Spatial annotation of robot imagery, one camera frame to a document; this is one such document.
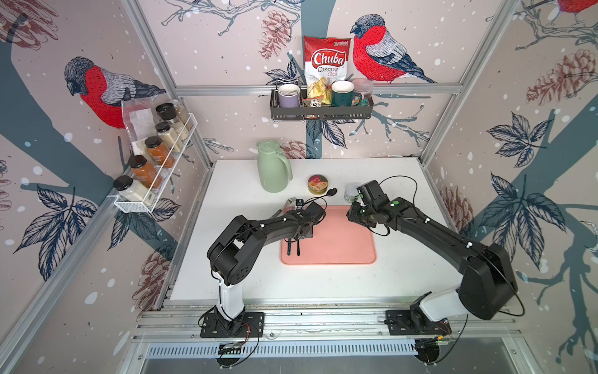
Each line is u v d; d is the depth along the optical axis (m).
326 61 0.79
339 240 0.93
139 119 0.69
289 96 0.80
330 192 1.07
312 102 0.85
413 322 0.67
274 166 0.95
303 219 0.71
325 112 0.88
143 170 0.65
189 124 0.88
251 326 0.73
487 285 0.42
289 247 0.90
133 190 0.61
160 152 0.71
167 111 0.78
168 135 0.76
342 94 0.80
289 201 1.04
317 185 1.07
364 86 0.84
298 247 0.91
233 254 0.48
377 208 0.64
